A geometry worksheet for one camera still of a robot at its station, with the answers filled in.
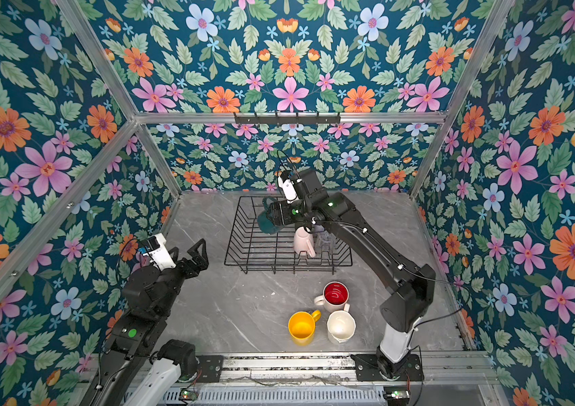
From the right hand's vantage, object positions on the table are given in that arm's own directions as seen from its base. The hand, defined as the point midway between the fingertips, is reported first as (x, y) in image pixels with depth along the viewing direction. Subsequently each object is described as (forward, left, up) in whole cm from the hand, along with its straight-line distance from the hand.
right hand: (277, 208), depth 75 cm
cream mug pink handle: (0, -8, -18) cm, 20 cm away
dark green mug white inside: (-5, +4, 0) cm, 6 cm away
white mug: (-25, -19, -29) cm, 43 cm away
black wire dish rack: (+3, +11, -29) cm, 31 cm away
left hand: (-11, +22, 0) cm, 24 cm away
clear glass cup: (+2, -15, -22) cm, 27 cm away
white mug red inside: (-15, -18, -28) cm, 37 cm away
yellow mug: (-25, -7, -30) cm, 39 cm away
